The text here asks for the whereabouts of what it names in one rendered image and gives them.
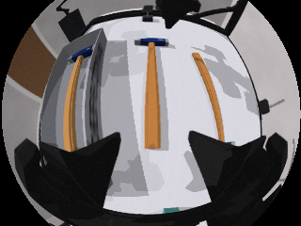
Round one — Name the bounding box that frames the teal cube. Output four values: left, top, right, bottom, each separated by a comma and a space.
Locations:
163, 207, 180, 214

